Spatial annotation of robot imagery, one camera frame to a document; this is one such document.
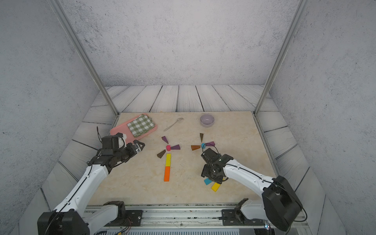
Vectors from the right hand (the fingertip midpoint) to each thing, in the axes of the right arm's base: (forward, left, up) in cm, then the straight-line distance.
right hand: (207, 176), depth 82 cm
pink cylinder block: (+21, +25, -3) cm, 33 cm away
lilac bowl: (+44, -2, -2) cm, 44 cm away
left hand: (+12, +37, +12) cm, 40 cm away
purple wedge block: (+29, +29, -3) cm, 41 cm away
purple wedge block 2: (+21, +20, -3) cm, 29 cm away
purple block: (+24, -4, -3) cm, 24 cm away
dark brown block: (+16, +29, -3) cm, 33 cm away
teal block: (0, 0, -6) cm, 6 cm away
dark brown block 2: (+31, +3, -3) cm, 31 cm away
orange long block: (+3, +24, -5) cm, 25 cm away
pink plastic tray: (+39, +62, -5) cm, 73 cm away
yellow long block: (+12, +24, -4) cm, 27 cm away
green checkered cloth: (+40, +47, -2) cm, 62 cm away
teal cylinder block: (+22, +2, -3) cm, 22 cm away
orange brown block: (+21, +7, -3) cm, 23 cm away
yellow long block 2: (-4, -5, -4) cm, 7 cm away
